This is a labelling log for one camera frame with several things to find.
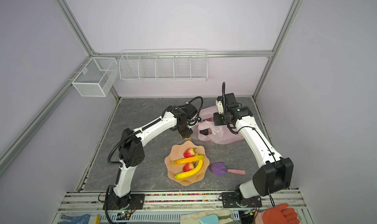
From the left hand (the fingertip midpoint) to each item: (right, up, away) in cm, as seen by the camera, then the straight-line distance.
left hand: (185, 132), depth 87 cm
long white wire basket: (-16, +45, +12) cm, 49 cm away
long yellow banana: (+4, -20, -8) cm, 22 cm away
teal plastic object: (+12, -38, -19) cm, 44 cm away
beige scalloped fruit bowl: (-5, -12, +1) cm, 13 cm away
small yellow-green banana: (+2, -16, -2) cm, 16 cm away
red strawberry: (+3, -11, -2) cm, 12 cm away
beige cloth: (+20, -37, -17) cm, 46 cm away
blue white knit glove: (-50, -39, -18) cm, 66 cm away
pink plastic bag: (+18, +1, -11) cm, 21 cm away
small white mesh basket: (-60, +35, +9) cm, 70 cm away
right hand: (+19, +9, -6) cm, 21 cm away
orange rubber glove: (+46, -36, -18) cm, 61 cm away
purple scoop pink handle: (+20, -20, -5) cm, 29 cm away
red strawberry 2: (+2, -18, -6) cm, 19 cm away
